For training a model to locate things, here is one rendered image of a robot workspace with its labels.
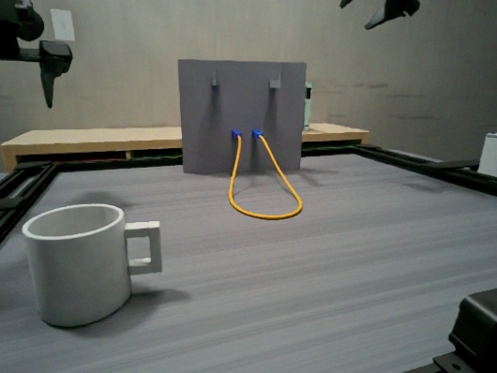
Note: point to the orange cable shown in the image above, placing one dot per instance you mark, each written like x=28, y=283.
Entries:
x=259, y=135

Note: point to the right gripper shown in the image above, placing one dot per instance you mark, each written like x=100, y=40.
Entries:
x=391, y=10

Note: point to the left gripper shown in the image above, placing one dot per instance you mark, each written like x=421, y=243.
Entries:
x=48, y=65

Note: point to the white mug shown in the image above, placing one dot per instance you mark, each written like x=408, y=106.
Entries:
x=84, y=278

